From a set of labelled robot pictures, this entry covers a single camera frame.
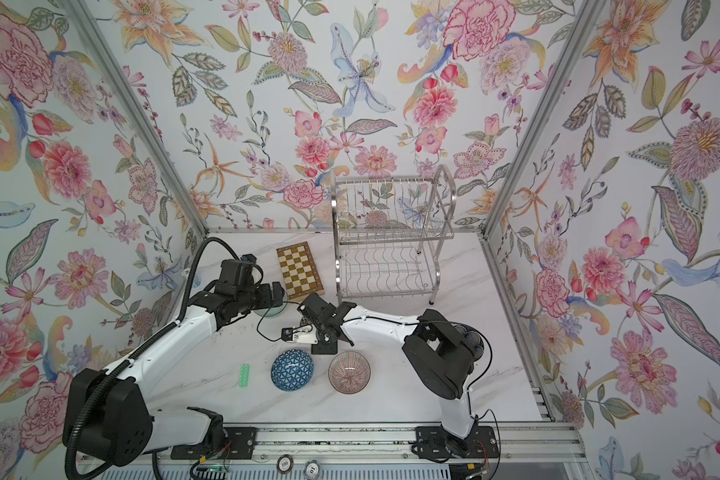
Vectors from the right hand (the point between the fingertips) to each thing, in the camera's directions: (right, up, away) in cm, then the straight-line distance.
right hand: (317, 334), depth 89 cm
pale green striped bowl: (-15, +6, +4) cm, 17 cm away
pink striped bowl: (+10, -9, -5) cm, 14 cm away
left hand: (-12, +13, -3) cm, 18 cm away
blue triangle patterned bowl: (-7, -9, -4) cm, 12 cm away
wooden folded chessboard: (-9, +18, +15) cm, 25 cm away
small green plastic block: (-20, -11, -5) cm, 23 cm away
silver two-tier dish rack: (+24, +34, +35) cm, 55 cm away
